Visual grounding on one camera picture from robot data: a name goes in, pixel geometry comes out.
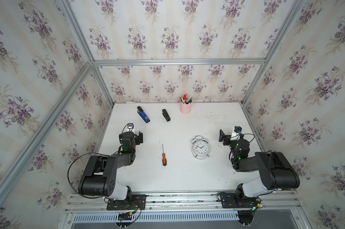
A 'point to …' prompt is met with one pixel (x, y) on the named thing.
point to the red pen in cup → (184, 98)
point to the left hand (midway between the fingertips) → (133, 132)
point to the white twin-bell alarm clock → (200, 147)
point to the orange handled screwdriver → (164, 159)
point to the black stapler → (166, 115)
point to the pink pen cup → (186, 106)
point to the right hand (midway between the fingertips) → (230, 130)
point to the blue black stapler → (144, 115)
